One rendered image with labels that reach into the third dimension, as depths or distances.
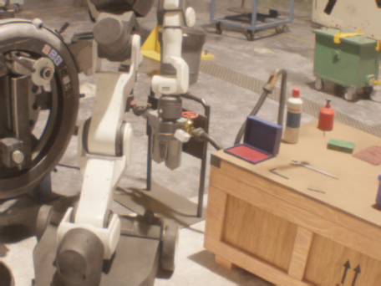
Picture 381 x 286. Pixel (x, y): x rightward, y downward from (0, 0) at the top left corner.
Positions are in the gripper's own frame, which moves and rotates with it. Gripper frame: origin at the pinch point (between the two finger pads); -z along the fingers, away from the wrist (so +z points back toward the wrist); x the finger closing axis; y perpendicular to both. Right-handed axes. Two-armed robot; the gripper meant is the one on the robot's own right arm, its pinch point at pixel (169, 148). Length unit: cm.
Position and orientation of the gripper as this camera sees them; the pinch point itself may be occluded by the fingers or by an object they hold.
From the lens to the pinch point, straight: 225.7
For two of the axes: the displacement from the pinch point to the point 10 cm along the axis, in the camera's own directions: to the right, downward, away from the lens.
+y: -9.3, -0.5, 3.5
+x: 3.6, -0.5, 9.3
